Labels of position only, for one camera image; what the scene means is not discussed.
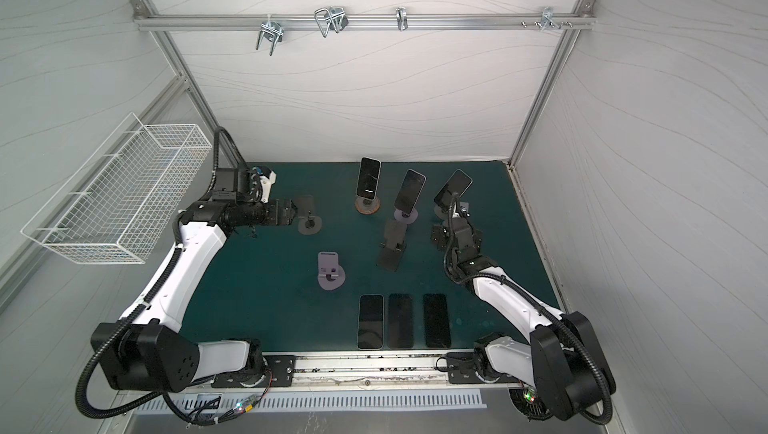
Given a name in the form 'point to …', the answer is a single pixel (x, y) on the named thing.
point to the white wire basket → (117, 202)
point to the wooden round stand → (367, 206)
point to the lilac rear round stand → (398, 215)
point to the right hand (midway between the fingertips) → (460, 220)
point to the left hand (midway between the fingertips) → (285, 204)
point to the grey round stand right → (439, 213)
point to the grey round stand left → (308, 222)
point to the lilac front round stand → (330, 275)
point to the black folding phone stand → (391, 250)
